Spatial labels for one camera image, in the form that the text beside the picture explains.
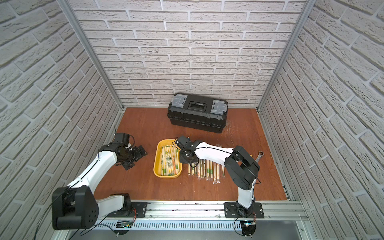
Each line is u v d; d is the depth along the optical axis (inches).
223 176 33.6
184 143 27.4
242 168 18.6
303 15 28.1
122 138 26.7
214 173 33.8
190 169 34.4
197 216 28.6
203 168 34.4
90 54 33.9
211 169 34.4
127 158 27.8
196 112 37.1
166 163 35.0
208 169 34.4
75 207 15.6
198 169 34.4
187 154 25.2
